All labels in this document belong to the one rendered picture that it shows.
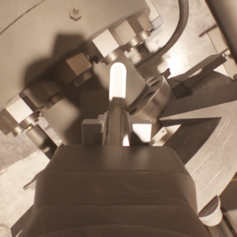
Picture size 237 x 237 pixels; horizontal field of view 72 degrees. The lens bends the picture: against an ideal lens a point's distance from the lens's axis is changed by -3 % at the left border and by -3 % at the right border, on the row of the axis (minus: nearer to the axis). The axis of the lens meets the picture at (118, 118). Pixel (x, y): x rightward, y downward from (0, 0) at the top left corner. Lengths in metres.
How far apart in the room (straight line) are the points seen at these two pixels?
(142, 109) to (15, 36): 0.28
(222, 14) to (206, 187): 0.32
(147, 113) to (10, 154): 1.44
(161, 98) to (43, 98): 0.27
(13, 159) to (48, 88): 1.42
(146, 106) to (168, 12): 0.88
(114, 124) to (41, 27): 0.21
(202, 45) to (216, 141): 0.98
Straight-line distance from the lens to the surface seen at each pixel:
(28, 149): 1.58
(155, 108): 0.42
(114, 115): 0.16
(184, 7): 0.49
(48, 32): 0.31
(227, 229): 1.36
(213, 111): 0.35
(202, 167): 0.30
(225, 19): 0.43
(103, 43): 0.34
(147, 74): 1.16
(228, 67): 1.32
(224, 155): 0.33
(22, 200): 1.99
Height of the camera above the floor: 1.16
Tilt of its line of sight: 70 degrees down
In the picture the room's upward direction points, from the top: 171 degrees counter-clockwise
